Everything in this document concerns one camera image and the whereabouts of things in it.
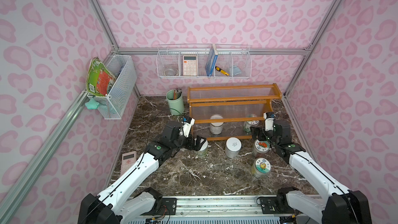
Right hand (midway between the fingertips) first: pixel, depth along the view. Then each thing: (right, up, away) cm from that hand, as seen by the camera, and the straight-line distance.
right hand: (258, 125), depth 85 cm
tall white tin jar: (-14, -11, -2) cm, 19 cm away
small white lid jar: (-23, -2, +8) cm, 24 cm away
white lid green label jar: (-30, -14, -2) cm, 33 cm away
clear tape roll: (-50, +32, +11) cm, 60 cm away
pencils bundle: (-47, +19, +15) cm, 53 cm away
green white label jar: (-4, -1, +8) cm, 9 cm away
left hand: (-33, -3, -8) cm, 34 cm away
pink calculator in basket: (-38, +35, +8) cm, 53 cm away
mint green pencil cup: (-48, +11, +19) cm, 53 cm away
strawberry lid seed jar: (+1, -12, -1) cm, 12 cm away
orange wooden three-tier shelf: (-11, +7, +26) cm, 29 cm away
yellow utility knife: (-19, +32, +10) cm, 39 cm away
